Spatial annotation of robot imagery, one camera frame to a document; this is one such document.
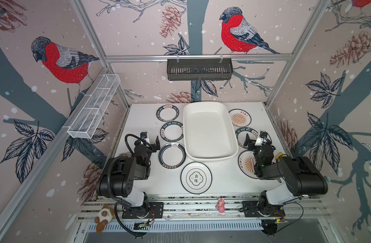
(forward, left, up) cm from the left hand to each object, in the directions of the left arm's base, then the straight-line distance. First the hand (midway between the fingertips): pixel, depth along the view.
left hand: (151, 133), depth 91 cm
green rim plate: (+27, -6, -11) cm, 29 cm away
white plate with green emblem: (-23, -27, -10) cm, 37 cm away
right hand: (0, -64, 0) cm, 64 cm away
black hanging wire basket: (+45, -27, +16) cm, 55 cm away
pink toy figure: (-37, -39, -8) cm, 54 cm away
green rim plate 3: (+6, -59, -11) cm, 61 cm away
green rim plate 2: (+9, -11, -10) cm, 17 cm away
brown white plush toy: (-42, +17, -7) cm, 45 cm away
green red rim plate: (-10, -13, -10) cm, 19 cm away
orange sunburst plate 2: (-14, -58, -11) cm, 60 cm away
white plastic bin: (+3, -36, -6) cm, 37 cm away
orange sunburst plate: (+22, -62, -11) cm, 66 cm away
